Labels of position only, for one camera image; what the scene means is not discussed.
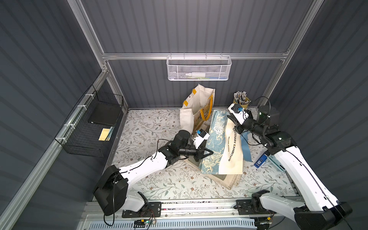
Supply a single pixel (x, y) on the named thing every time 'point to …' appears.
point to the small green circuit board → (140, 223)
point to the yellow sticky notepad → (104, 134)
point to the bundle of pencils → (240, 94)
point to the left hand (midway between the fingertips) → (213, 155)
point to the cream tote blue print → (211, 165)
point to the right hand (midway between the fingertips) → (230, 114)
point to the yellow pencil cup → (243, 101)
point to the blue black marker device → (260, 161)
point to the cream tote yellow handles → (197, 109)
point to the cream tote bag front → (227, 180)
